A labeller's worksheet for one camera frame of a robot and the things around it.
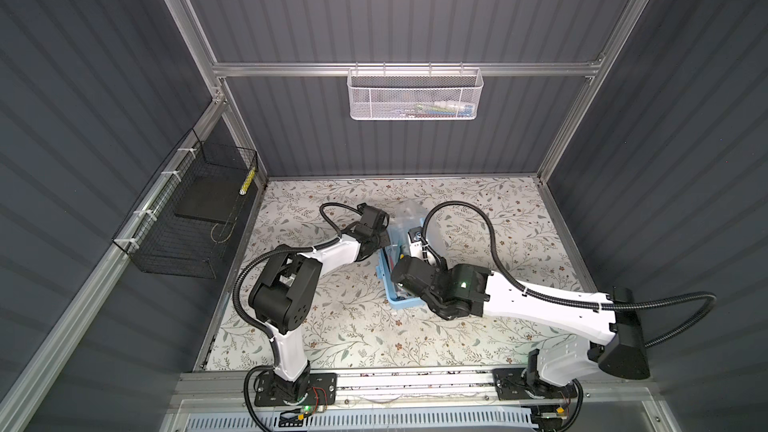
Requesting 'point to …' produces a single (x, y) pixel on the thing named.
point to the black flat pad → (212, 198)
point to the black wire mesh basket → (185, 223)
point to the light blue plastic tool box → (402, 217)
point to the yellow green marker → (247, 182)
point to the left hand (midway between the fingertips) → (384, 235)
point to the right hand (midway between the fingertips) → (415, 266)
